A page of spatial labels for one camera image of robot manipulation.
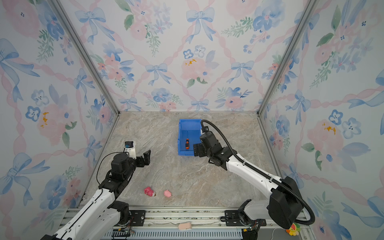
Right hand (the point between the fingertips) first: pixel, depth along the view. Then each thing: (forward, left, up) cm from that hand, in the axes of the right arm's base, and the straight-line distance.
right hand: (202, 143), depth 83 cm
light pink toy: (-23, +19, -14) cm, 33 cm away
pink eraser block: (-37, +9, -14) cm, 41 cm away
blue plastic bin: (+25, +9, -19) cm, 33 cm away
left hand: (-4, +33, -1) cm, 33 cm away
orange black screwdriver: (+9, +10, -15) cm, 20 cm away
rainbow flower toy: (-37, -43, -16) cm, 59 cm away
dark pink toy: (-22, +28, -14) cm, 38 cm away
